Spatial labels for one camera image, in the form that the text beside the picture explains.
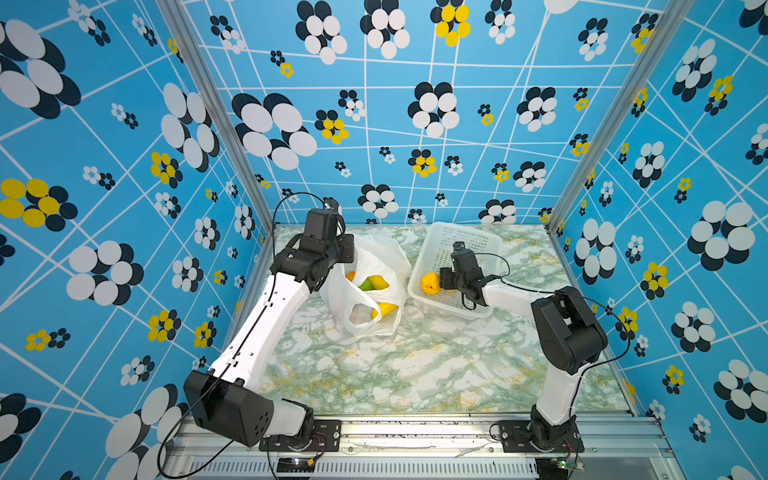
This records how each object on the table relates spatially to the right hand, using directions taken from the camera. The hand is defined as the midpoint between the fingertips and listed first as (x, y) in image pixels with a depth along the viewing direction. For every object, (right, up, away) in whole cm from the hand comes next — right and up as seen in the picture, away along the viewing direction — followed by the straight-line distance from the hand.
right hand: (451, 272), depth 100 cm
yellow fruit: (-8, -3, -4) cm, 9 cm away
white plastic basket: (-4, +8, +11) cm, 14 cm away
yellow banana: (-23, -11, -8) cm, 26 cm away
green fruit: (-29, -4, -2) cm, 29 cm away
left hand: (-32, +10, -23) cm, 41 cm away
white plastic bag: (-26, -4, -25) cm, 36 cm away
